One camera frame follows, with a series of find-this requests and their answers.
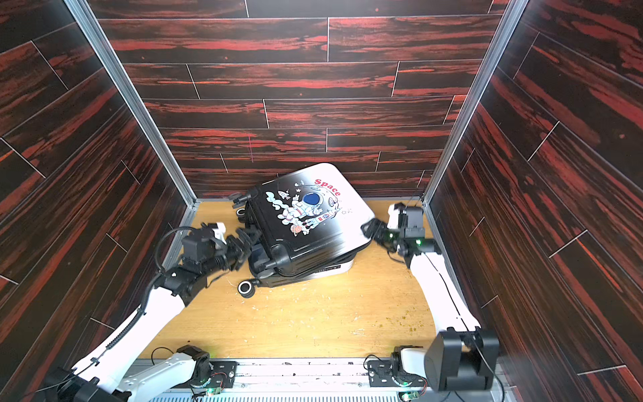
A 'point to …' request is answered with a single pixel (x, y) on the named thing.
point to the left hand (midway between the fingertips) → (260, 241)
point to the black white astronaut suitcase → (306, 224)
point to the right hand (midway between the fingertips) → (374, 230)
